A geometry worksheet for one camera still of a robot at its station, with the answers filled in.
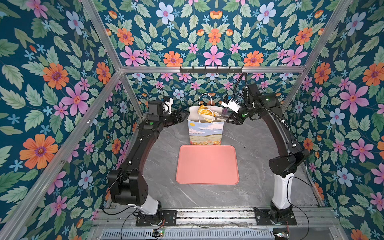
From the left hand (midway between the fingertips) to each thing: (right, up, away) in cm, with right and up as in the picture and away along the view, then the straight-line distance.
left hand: (185, 110), depth 77 cm
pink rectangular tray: (+14, -32, +14) cm, 37 cm away
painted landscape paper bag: (+8, -12, +11) cm, 18 cm away
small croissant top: (+10, +1, +5) cm, 11 cm away
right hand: (+24, -3, +1) cm, 24 cm away
